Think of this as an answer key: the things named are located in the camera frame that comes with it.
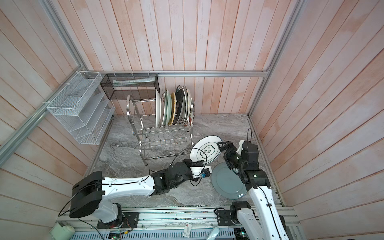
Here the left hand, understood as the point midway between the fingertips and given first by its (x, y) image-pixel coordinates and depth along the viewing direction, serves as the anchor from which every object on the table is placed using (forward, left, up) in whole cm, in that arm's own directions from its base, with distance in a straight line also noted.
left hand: (201, 161), depth 74 cm
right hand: (+6, -9, +4) cm, 11 cm away
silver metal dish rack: (+21, +25, -14) cm, 36 cm away
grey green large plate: (-4, -16, -18) cm, 25 cm away
